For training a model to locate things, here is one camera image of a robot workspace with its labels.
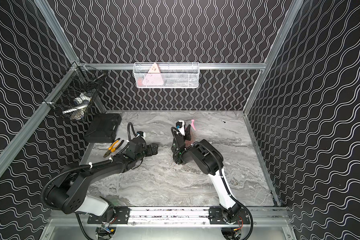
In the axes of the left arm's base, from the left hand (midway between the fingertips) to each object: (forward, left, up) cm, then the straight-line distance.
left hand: (152, 143), depth 90 cm
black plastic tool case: (+12, +37, -4) cm, 39 cm away
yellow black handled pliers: (0, +28, -9) cm, 29 cm away
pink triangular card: (+29, +1, +27) cm, 40 cm away
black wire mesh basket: (+20, +50, +16) cm, 57 cm away
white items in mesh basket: (+14, +41, +18) cm, 47 cm away
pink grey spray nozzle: (+11, -23, +8) cm, 27 cm away
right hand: (+13, -22, +3) cm, 26 cm away
